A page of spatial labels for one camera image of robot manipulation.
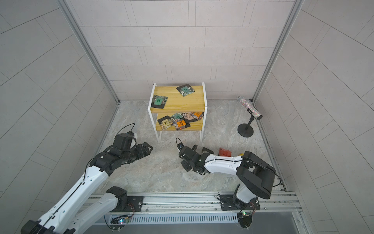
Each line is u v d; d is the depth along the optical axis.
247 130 0.98
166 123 0.84
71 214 0.41
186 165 0.74
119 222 0.65
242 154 0.88
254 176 0.43
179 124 0.84
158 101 0.74
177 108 0.71
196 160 0.63
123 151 0.58
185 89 0.79
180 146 0.74
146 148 0.69
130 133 0.70
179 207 0.71
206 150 0.89
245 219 0.66
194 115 0.88
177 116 0.87
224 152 0.89
